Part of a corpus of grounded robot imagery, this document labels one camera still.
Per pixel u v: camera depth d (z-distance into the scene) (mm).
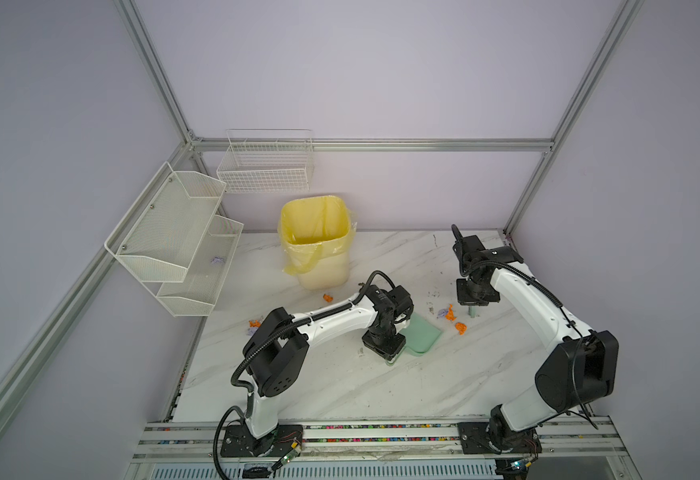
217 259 930
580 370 430
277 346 511
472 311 1008
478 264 596
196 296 750
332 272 923
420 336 891
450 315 955
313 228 1040
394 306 631
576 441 750
